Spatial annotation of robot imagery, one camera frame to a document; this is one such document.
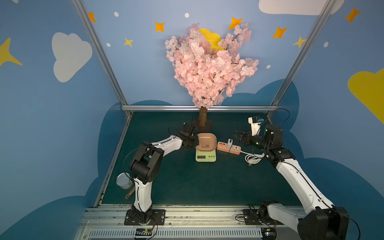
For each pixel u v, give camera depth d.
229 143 0.96
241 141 0.70
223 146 0.99
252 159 0.93
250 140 0.69
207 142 0.99
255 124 0.69
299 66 0.91
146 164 0.51
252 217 0.74
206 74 0.76
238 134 0.75
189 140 0.78
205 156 0.94
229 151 0.92
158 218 0.74
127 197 0.79
